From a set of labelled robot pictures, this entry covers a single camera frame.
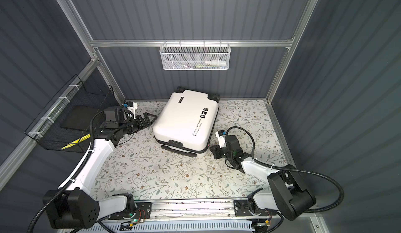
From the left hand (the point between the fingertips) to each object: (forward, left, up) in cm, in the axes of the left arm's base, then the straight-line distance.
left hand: (151, 119), depth 79 cm
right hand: (-9, -32, -17) cm, 37 cm away
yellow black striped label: (-11, +29, +1) cm, 31 cm away
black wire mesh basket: (-4, +38, +4) cm, 39 cm away
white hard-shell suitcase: (0, -17, -3) cm, 17 cm away
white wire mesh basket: (+65, -24, -2) cm, 69 cm away
